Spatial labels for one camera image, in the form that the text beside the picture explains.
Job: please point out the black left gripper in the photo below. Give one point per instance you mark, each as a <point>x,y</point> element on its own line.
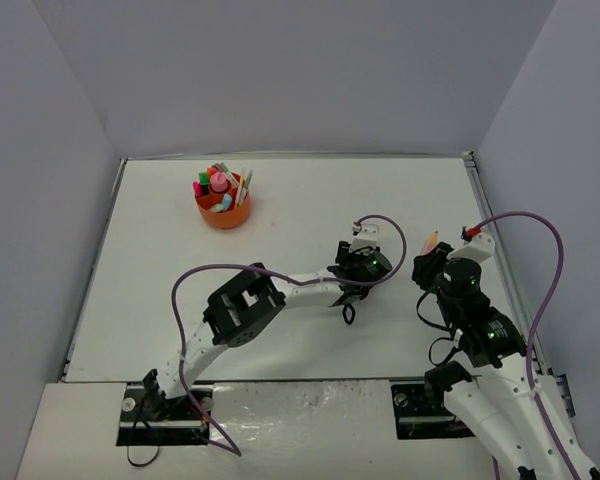
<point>344,253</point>

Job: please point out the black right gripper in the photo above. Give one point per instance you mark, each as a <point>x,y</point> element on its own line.
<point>428,265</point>

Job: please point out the yellow thin pen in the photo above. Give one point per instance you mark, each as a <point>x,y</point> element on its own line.
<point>246,185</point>

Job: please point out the light blue cap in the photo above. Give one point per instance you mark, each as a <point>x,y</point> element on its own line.
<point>227,201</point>

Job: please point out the pink-capped clear bottle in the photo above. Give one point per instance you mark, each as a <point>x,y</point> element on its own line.
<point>219,184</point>

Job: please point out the pink-capped black highlighter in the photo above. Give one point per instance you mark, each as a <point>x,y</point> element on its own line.
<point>197,189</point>

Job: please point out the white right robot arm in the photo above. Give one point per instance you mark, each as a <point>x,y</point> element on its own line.
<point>497,395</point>

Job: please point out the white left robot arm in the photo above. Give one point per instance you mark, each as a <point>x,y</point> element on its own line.
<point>239,310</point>

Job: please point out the orange round desk organizer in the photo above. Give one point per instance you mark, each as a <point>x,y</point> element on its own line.
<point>234,217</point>

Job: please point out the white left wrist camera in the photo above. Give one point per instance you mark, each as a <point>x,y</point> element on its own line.
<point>365,237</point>

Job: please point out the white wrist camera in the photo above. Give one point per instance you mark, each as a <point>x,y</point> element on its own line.
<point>478,245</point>
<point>365,237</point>

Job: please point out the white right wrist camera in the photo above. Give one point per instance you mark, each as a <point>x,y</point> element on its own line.
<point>478,245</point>

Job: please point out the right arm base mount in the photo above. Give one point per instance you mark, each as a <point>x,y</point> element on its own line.
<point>418,418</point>

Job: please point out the aluminium table edge rail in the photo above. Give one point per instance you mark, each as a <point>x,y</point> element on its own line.
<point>510,273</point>

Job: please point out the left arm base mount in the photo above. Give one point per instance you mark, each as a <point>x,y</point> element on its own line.
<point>145,428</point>

